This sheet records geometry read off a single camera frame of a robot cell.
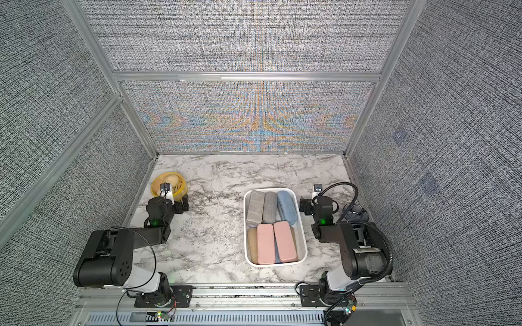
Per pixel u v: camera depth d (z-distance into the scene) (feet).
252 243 2.70
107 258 1.48
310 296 2.40
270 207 2.94
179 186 3.34
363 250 1.52
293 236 2.77
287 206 2.95
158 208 2.30
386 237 1.46
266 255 2.55
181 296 2.42
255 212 2.86
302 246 2.73
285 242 2.68
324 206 2.34
